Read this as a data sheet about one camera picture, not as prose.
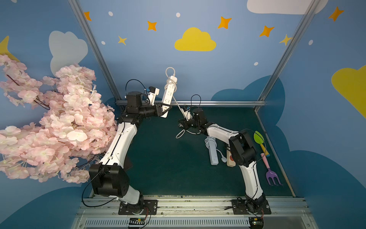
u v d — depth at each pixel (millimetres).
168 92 720
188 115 856
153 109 672
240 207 747
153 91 675
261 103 1183
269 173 861
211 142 954
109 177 415
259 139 1019
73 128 372
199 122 800
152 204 755
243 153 572
